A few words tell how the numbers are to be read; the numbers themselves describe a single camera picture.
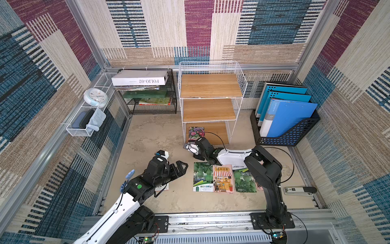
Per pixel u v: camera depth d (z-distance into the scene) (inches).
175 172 25.6
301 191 31.2
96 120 26.9
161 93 40.5
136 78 31.5
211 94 28.3
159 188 24.7
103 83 35.1
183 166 26.9
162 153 27.5
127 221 23.2
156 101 39.3
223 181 34.2
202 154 29.8
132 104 45.8
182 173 26.0
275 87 36.1
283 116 34.2
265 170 20.4
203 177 34.5
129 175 25.3
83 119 25.7
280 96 35.2
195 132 41.7
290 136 36.8
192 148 33.0
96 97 29.6
